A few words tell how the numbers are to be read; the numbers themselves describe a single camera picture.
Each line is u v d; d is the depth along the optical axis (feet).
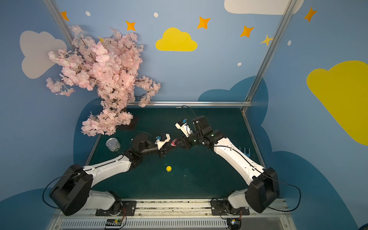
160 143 2.27
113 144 3.04
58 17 2.36
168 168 2.90
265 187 1.32
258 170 1.41
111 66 1.98
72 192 1.38
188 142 2.21
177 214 2.40
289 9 2.31
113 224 2.40
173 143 2.46
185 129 2.25
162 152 2.31
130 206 2.46
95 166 1.61
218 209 2.45
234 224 2.40
